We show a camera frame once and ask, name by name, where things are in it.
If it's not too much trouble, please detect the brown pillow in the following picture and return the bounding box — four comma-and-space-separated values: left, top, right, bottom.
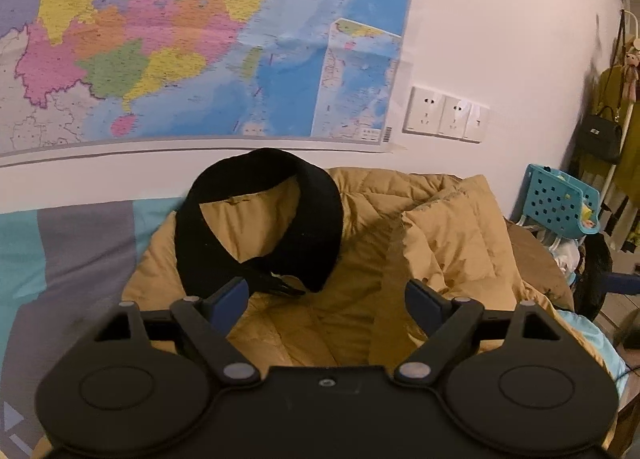
506, 221, 574, 312

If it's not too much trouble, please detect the white socket left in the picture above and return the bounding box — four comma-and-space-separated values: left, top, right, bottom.
404, 86, 445, 135

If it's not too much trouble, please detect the olive green hanging garment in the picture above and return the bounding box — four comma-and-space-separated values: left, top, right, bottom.
589, 65, 639, 208

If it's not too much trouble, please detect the teal perforated plastic basket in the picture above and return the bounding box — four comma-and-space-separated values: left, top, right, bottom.
520, 164, 600, 240

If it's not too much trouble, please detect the colourful wall map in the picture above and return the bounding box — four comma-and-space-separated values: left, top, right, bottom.
1, 0, 410, 155

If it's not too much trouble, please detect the tan puffer coat black collar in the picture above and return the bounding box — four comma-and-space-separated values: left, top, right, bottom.
122, 149, 554, 371

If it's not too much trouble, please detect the teal grey striped bedsheet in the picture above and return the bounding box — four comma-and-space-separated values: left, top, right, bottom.
1, 198, 178, 458

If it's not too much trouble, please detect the white socket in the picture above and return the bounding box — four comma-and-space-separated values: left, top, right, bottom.
404, 86, 445, 135
437, 96, 472, 140

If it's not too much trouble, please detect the black handbag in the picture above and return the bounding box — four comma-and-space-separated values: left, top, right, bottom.
576, 106, 623, 164

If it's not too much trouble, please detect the hanging plush ornament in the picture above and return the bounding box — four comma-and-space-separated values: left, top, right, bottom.
623, 39, 639, 104

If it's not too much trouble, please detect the white socket middle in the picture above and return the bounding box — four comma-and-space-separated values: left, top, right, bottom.
437, 96, 472, 140

